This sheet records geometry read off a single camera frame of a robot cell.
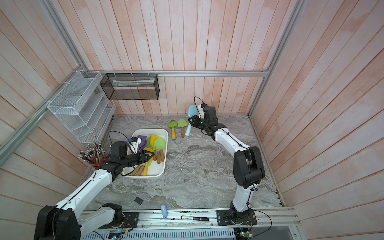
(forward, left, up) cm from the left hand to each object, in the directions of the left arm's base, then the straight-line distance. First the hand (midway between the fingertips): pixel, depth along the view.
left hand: (152, 156), depth 82 cm
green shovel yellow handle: (+34, -8, -11) cm, 37 cm away
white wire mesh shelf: (+17, +36, +17) cm, 43 cm away
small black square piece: (-20, +7, -13) cm, 25 cm away
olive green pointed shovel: (+36, -15, -12) cm, 41 cm away
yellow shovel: (+19, +5, -10) cm, 22 cm away
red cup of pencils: (-1, +30, +4) cm, 30 cm away
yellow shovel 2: (0, +6, -11) cm, 13 cm away
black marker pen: (-28, -28, -12) cm, 42 cm away
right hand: (+22, -20, +8) cm, 31 cm away
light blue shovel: (+26, -23, +11) cm, 36 cm away
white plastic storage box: (-1, 0, -15) cm, 15 cm away
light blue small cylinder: (-25, -8, -11) cm, 29 cm away
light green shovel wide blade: (+16, 0, -12) cm, 20 cm away
